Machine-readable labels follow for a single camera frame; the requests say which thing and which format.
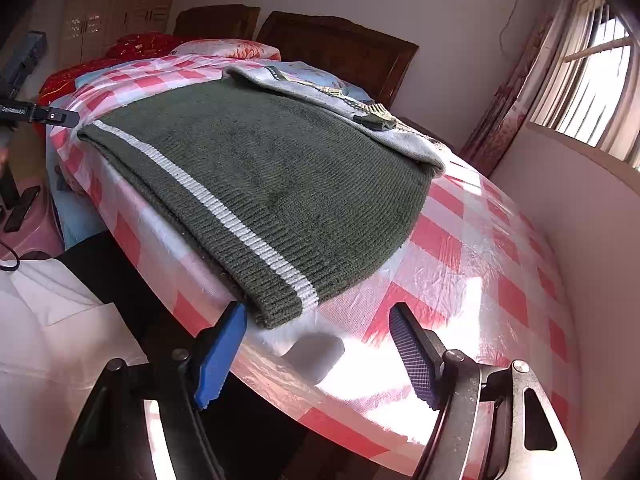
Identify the barred window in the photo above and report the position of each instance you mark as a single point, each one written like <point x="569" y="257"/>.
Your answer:
<point x="595" y="75"/>

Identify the person's white shirt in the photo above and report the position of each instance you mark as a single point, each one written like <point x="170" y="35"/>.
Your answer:
<point x="55" y="330"/>

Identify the orange floral pillow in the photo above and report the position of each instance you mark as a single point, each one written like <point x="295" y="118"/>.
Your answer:
<point x="225" y="50"/>

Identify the large wooden headboard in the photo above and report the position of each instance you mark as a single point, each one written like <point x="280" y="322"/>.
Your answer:
<point x="345" y="50"/>

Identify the blue floral pillow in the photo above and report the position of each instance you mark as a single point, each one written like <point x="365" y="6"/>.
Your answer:
<point x="312" y="74"/>

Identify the wooden wardrobe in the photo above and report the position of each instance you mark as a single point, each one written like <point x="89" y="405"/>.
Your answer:
<point x="115" y="10"/>

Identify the pink plastic stool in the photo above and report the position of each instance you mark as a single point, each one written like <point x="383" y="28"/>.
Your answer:
<point x="37" y="240"/>

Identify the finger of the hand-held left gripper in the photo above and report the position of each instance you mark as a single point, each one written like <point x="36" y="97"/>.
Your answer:
<point x="22" y="208"/>
<point x="55" y="116"/>

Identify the small wooden headboard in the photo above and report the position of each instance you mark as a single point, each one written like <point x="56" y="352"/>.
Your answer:
<point x="215" y="21"/>

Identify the person's black trousers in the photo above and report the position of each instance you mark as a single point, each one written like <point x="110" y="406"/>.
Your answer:
<point x="150" y="305"/>

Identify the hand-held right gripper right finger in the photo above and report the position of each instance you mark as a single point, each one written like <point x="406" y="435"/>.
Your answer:
<point x="415" y="360"/>

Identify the pink floral curtain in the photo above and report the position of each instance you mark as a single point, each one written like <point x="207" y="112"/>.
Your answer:
<point x="520" y="90"/>

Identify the green knitted sweater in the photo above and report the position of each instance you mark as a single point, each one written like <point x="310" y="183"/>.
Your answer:
<point x="280" y="175"/>

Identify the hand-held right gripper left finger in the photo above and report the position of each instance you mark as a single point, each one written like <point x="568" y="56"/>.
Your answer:
<point x="220" y="360"/>

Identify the red white checked bed cover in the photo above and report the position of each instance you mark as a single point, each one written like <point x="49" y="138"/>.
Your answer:
<point x="460" y="260"/>

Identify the red patterned bedding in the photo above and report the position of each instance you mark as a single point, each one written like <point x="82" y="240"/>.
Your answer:
<point x="135" y="45"/>

